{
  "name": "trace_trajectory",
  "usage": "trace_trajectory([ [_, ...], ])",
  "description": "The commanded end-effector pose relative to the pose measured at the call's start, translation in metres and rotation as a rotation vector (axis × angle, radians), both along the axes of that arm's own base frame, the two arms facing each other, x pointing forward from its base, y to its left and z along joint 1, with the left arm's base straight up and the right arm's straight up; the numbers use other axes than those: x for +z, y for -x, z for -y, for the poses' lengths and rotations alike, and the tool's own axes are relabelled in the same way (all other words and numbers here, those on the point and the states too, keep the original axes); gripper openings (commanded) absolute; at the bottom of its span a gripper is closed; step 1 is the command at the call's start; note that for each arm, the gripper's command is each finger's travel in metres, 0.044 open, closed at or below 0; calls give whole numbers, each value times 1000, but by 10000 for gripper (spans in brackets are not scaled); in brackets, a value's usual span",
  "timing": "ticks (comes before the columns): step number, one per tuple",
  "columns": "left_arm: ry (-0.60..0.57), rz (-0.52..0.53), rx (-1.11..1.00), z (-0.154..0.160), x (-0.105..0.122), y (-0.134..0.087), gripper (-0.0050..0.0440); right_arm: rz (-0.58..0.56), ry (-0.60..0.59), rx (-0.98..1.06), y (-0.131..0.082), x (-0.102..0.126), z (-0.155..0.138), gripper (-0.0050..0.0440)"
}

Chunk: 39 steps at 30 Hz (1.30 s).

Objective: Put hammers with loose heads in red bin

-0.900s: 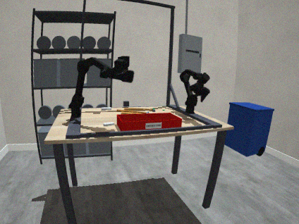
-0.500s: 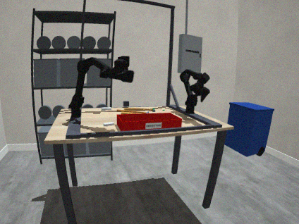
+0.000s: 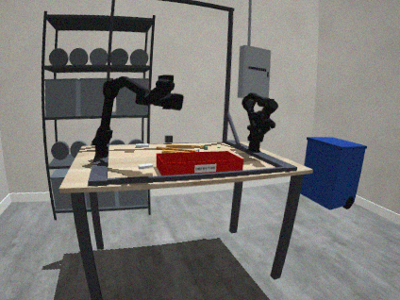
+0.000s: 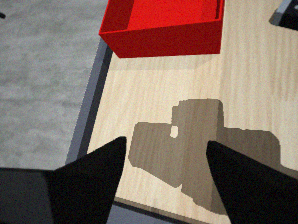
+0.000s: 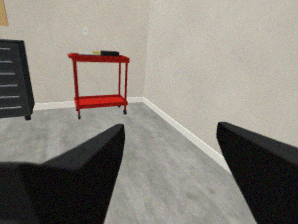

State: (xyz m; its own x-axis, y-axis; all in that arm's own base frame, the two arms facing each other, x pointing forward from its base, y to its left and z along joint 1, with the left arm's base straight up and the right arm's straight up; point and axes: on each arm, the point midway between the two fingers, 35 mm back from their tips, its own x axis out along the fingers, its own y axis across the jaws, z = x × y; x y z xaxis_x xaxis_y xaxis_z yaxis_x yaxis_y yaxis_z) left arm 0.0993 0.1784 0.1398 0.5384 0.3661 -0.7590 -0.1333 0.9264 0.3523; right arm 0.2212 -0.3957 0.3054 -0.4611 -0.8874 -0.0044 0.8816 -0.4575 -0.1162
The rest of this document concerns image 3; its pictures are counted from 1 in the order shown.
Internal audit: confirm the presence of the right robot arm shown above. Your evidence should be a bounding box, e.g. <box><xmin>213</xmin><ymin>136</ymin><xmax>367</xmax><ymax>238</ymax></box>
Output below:
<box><xmin>92</xmin><ymin>75</ymin><xmax>175</xmax><ymax>158</ymax></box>

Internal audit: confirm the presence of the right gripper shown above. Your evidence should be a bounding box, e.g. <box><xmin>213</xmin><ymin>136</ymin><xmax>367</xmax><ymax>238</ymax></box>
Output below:
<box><xmin>135</xmin><ymin>89</ymin><xmax>184</xmax><ymax>110</ymax></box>

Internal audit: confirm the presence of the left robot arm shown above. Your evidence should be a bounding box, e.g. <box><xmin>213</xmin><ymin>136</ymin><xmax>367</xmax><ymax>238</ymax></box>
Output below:
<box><xmin>242</xmin><ymin>92</ymin><xmax>278</xmax><ymax>152</ymax></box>

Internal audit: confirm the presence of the red bin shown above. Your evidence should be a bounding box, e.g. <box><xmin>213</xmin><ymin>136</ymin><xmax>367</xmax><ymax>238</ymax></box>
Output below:
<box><xmin>157</xmin><ymin>151</ymin><xmax>243</xmax><ymax>175</ymax></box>

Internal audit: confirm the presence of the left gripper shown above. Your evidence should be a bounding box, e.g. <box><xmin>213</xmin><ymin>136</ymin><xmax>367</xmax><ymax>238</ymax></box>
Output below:
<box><xmin>247</xmin><ymin>113</ymin><xmax>275</xmax><ymax>140</ymax></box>

